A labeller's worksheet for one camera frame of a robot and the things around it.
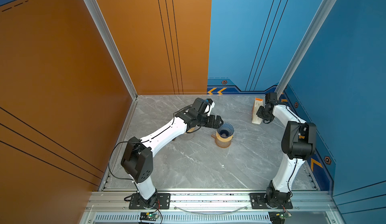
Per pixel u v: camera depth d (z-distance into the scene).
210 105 0.76
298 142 0.53
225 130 0.87
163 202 0.74
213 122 0.71
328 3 0.74
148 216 0.71
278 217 0.70
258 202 0.72
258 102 1.03
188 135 0.95
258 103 1.02
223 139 0.85
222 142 0.94
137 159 0.45
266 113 0.83
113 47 0.91
